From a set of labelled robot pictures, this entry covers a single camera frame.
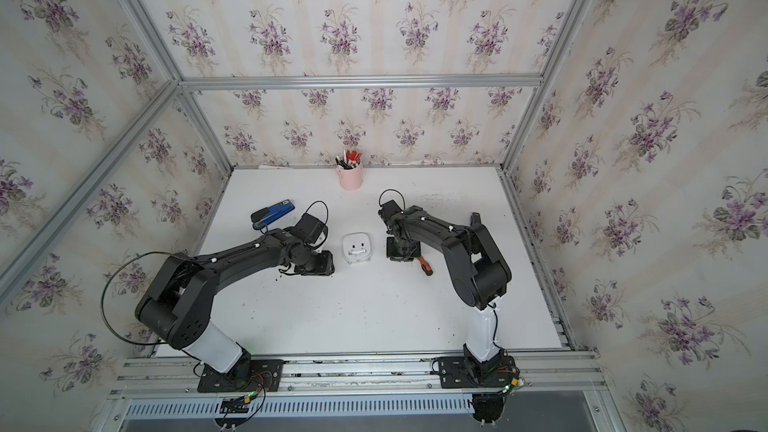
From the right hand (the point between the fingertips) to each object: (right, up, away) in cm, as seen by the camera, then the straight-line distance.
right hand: (402, 258), depth 94 cm
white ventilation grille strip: (-25, -30, -24) cm, 46 cm away
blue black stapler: (-48, +13, +6) cm, 50 cm away
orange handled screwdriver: (+7, -2, -4) cm, 8 cm away
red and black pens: (-19, +34, +16) cm, 42 cm away
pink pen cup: (-18, +26, +17) cm, 36 cm away
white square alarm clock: (-15, +4, -1) cm, 15 cm away
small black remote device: (+26, +12, +7) cm, 29 cm away
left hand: (-21, -3, -5) cm, 22 cm away
